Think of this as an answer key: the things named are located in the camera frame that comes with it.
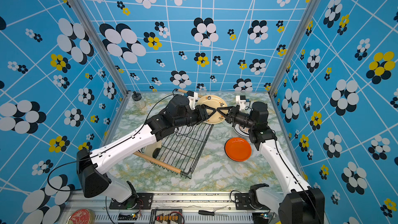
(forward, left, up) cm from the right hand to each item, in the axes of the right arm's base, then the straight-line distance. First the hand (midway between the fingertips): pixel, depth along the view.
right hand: (217, 111), depth 70 cm
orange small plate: (-5, -13, -30) cm, 33 cm away
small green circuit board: (-37, +44, -33) cm, 66 cm away
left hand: (-2, +1, +2) cm, 3 cm away
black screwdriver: (-36, +3, -31) cm, 47 cm away
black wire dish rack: (-4, +20, -29) cm, 36 cm away
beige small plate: (+4, +1, +1) cm, 5 cm away
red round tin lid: (-38, +60, -27) cm, 76 cm away
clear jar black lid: (+26, +52, -21) cm, 62 cm away
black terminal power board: (-37, +23, -29) cm, 52 cm away
